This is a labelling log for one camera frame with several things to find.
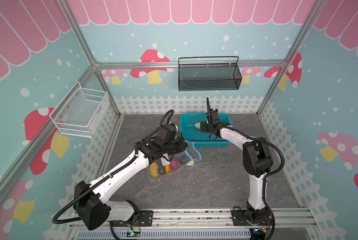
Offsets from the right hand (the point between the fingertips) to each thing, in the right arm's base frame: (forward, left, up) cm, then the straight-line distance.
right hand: (205, 124), depth 100 cm
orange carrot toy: (-28, +24, -6) cm, 38 cm away
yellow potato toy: (-30, +31, -4) cm, 44 cm away
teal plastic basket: (+7, +12, -5) cm, 15 cm away
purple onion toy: (-26, +19, -3) cm, 33 cm away
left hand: (-26, +12, +12) cm, 31 cm away
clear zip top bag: (-28, +13, +7) cm, 32 cm away
